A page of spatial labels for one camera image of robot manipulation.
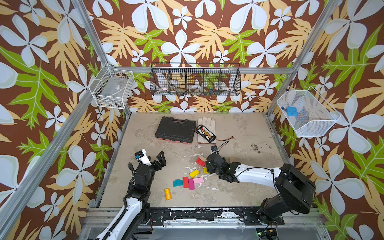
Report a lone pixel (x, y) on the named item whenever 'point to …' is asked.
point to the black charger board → (207, 134)
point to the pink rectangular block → (198, 180)
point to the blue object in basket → (292, 111)
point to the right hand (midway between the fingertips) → (210, 161)
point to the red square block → (185, 182)
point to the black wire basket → (195, 79)
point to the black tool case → (177, 131)
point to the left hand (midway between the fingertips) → (155, 152)
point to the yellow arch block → (205, 170)
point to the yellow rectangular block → (194, 173)
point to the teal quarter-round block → (177, 182)
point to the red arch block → (201, 162)
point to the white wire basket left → (112, 89)
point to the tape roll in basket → (195, 88)
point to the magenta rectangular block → (191, 184)
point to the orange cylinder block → (168, 193)
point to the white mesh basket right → (310, 114)
